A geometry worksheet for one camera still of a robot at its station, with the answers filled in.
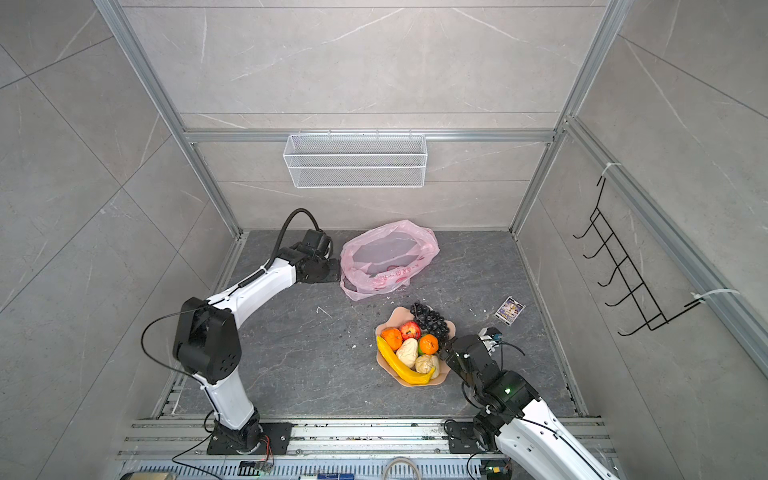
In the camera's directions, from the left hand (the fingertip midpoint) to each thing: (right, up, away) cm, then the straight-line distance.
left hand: (334, 266), depth 92 cm
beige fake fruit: (+23, -23, -11) cm, 34 cm away
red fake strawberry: (+24, -19, -7) cm, 31 cm away
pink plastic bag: (+16, +2, +18) cm, 24 cm away
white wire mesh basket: (+6, +36, +8) cm, 37 cm away
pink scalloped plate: (+21, -15, -2) cm, 26 cm away
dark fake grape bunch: (+29, -16, -7) cm, 34 cm away
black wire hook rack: (+72, -7, -29) cm, 78 cm away
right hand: (+34, -22, -12) cm, 43 cm away
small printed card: (+57, -15, +3) cm, 59 cm away
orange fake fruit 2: (+28, -21, -13) cm, 37 cm away
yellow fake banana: (+17, -23, -13) cm, 31 cm away
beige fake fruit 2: (+27, -25, -15) cm, 40 cm away
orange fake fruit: (+19, -20, -9) cm, 29 cm away
